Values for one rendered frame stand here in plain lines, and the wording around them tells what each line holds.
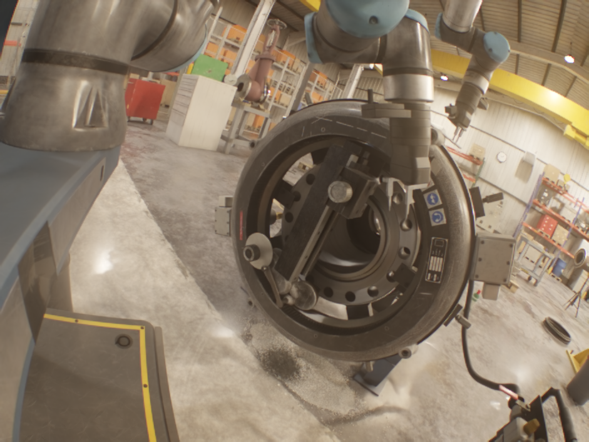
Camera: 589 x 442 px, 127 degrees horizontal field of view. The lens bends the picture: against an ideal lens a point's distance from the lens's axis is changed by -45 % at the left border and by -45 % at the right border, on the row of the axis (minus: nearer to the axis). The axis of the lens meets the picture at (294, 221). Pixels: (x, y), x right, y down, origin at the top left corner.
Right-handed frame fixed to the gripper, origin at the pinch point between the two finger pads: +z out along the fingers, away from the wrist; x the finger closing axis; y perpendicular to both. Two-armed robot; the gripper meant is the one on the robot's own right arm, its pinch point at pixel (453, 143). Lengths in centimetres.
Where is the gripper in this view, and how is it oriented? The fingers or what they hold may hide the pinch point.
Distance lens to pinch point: 95.3
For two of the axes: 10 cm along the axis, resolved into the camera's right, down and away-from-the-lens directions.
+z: -4.0, 8.4, 3.7
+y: -8.9, -2.7, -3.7
